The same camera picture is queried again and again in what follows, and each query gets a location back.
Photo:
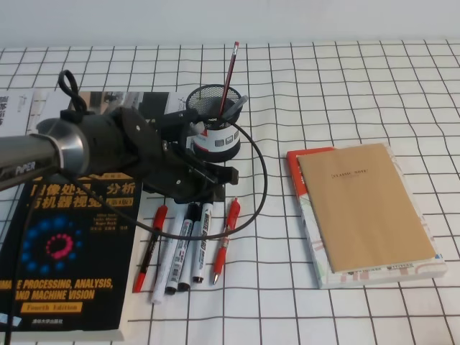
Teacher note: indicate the red retractable ballpoint pen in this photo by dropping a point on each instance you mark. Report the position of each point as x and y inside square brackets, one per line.
[221, 253]

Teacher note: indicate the all white marker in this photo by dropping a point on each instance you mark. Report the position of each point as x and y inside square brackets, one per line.
[167, 258]

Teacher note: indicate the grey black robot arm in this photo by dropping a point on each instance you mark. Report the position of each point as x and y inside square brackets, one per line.
[19, 164]

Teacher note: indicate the brown kraft classic notebook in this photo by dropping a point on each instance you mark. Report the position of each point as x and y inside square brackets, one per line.
[365, 215]

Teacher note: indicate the white marker black cap right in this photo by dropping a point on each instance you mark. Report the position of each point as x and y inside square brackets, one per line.
[185, 276]

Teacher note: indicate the white leaflet at left edge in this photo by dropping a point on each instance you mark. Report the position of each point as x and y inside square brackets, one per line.
[15, 108]

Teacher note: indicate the red and black fineliner pen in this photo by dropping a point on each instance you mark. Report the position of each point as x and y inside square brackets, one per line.
[157, 225]

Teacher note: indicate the dark red pencil with eraser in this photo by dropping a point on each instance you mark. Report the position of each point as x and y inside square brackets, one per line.
[228, 78]

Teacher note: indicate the grey pen in holder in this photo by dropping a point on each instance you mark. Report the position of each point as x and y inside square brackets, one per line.
[235, 108]

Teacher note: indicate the white marker with black cap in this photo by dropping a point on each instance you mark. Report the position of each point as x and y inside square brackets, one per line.
[201, 246]

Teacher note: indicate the black image processing textbook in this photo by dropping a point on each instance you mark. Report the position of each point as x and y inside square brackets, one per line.
[68, 260]

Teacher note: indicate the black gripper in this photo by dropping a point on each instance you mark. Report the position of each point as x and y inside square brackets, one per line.
[157, 156]

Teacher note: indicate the black mesh pen holder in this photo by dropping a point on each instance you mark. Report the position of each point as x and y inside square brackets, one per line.
[219, 141]

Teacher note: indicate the robot photo brochure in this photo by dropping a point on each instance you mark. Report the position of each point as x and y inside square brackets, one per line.
[143, 104]

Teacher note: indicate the white marker black cap left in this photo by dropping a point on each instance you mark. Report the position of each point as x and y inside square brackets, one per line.
[181, 249]

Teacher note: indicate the red and white map book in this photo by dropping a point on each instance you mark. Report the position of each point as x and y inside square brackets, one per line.
[326, 278]

